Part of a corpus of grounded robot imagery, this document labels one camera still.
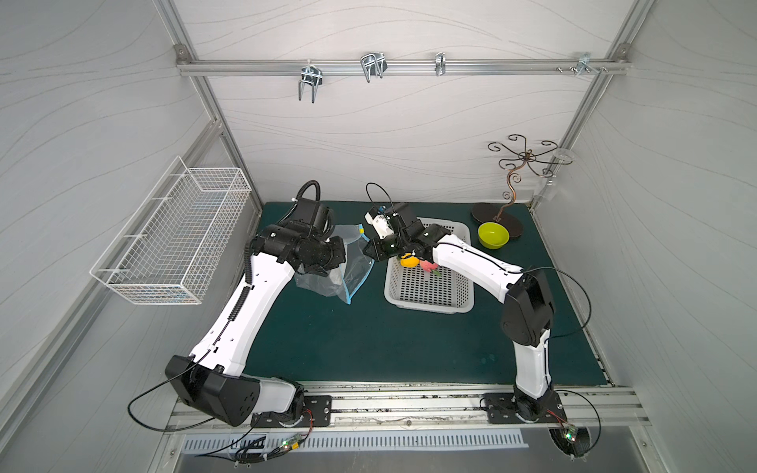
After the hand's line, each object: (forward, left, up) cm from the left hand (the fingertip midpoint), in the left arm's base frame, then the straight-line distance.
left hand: (343, 258), depth 73 cm
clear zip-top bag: (+2, +2, -15) cm, 15 cm away
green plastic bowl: (+28, -50, -23) cm, 62 cm away
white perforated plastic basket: (+5, -20, -25) cm, 33 cm away
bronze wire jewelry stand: (+39, -52, -23) cm, 69 cm away
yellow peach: (+11, -18, -17) cm, 27 cm away
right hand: (+9, -4, -7) cm, 12 cm away
